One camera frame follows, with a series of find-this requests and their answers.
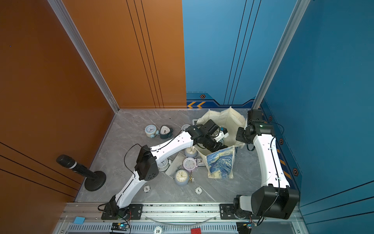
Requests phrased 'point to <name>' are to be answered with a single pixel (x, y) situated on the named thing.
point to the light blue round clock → (151, 130)
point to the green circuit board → (120, 226)
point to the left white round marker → (146, 188)
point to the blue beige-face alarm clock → (181, 177)
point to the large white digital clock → (195, 121)
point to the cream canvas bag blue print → (220, 163)
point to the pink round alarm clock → (189, 164)
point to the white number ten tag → (158, 230)
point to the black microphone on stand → (96, 179)
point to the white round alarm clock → (184, 127)
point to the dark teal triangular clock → (165, 131)
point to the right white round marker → (198, 190)
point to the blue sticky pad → (79, 220)
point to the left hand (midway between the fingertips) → (225, 151)
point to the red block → (196, 231)
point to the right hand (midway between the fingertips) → (242, 136)
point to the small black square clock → (199, 162)
